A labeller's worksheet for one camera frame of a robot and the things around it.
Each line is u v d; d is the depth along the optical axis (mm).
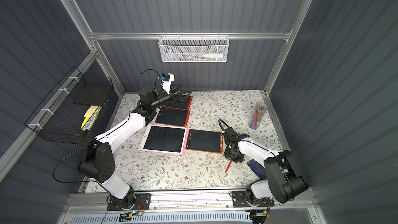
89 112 740
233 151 722
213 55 892
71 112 738
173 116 1055
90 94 809
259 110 865
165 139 965
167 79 680
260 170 824
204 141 939
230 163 860
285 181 427
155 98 667
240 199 733
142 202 725
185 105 1118
